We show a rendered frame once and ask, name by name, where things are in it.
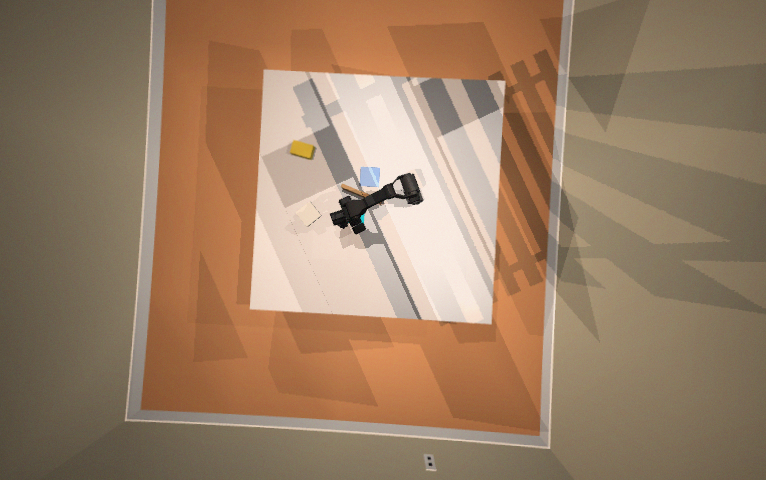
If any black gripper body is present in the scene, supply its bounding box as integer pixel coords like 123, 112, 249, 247
339, 196, 366, 235

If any yellow rectangular block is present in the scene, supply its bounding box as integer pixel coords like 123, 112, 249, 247
290, 140, 315, 160

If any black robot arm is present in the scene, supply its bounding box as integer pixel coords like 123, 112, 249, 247
330, 173, 424, 229

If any wooden plank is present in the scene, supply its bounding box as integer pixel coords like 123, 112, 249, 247
341, 184, 369, 198

